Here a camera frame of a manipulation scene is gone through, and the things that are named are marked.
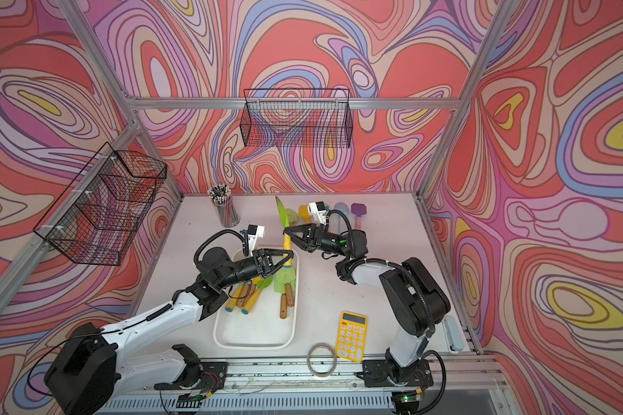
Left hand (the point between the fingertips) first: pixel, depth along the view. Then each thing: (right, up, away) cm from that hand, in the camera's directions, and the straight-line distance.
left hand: (294, 261), depth 67 cm
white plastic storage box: (-12, -25, +18) cm, 33 cm away
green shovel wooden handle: (-1, +12, +11) cm, 16 cm away
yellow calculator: (+17, -26, +13) cm, 34 cm away
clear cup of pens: (-30, +20, +29) cm, 46 cm away
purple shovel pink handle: (+25, +15, +47) cm, 55 cm away
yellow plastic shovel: (+2, +13, +9) cm, 16 cm away
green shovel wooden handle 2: (+9, +14, +9) cm, 19 cm away
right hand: (-3, +5, +4) cm, 7 cm away
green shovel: (-2, +5, +3) cm, 6 cm away
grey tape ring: (+4, -32, +9) cm, 33 cm away
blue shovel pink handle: (+19, +16, +48) cm, 54 cm away
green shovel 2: (-18, -14, +22) cm, 32 cm away
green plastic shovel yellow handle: (-15, -15, +21) cm, 30 cm away
